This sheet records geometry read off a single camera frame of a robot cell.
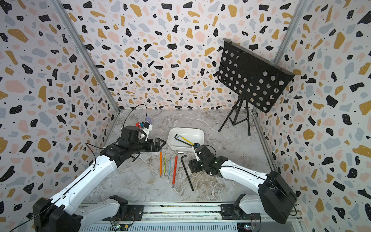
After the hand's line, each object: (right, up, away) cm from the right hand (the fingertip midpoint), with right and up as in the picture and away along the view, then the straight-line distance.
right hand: (192, 164), depth 84 cm
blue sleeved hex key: (-14, -3, +6) cm, 16 cm away
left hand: (-17, +14, -7) cm, 23 cm away
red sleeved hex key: (-11, -4, +6) cm, 13 cm away
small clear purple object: (-34, +26, +26) cm, 50 cm away
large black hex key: (-4, -6, +4) cm, 8 cm away
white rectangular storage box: (0, +15, +22) cm, 27 cm away
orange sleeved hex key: (-20, -3, +7) cm, 21 cm away
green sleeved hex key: (-17, -2, +8) cm, 19 cm away
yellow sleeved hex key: (-6, +13, +20) cm, 24 cm away
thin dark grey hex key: (-7, +11, +19) cm, 23 cm away
